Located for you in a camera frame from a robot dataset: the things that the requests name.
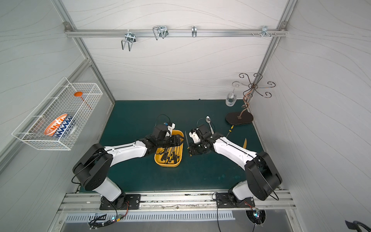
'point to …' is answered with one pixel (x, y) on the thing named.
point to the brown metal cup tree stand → (241, 117)
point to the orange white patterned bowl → (50, 130)
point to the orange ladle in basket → (79, 94)
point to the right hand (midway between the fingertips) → (189, 150)
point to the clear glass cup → (231, 99)
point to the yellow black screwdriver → (230, 130)
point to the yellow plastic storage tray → (157, 157)
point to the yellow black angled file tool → (188, 147)
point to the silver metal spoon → (208, 120)
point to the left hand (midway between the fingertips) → (183, 140)
